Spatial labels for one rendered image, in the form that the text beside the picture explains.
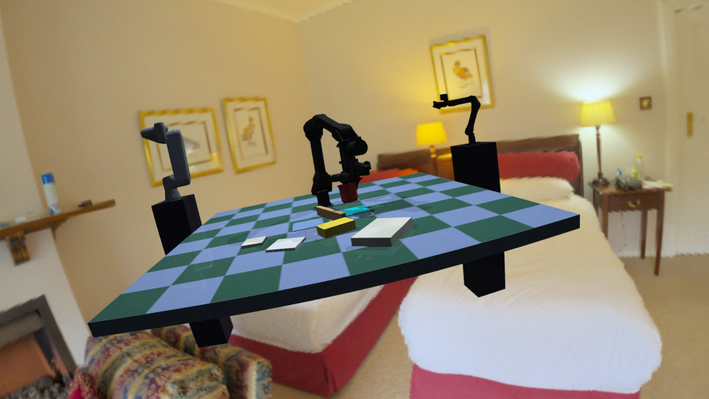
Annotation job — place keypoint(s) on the yellow rectangular block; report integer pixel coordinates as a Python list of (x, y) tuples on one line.
[(335, 227)]

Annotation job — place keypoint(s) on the long wooden beam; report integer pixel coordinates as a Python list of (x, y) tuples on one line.
[(329, 213)]

